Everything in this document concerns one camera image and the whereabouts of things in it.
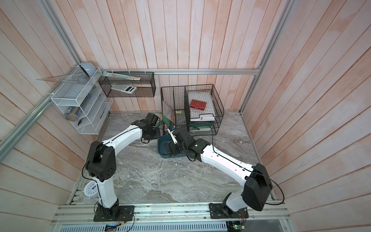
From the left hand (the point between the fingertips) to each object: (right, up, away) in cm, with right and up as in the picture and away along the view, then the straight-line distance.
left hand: (158, 137), depth 94 cm
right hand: (+10, -2, -14) cm, 18 cm away
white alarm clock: (-36, -27, -15) cm, 47 cm away
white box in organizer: (+30, +13, -1) cm, 33 cm away
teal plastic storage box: (+1, -4, +5) cm, 7 cm away
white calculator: (-22, +33, +4) cm, 40 cm away
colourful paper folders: (+5, +17, +16) cm, 24 cm away
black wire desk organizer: (+13, +30, +20) cm, 38 cm away
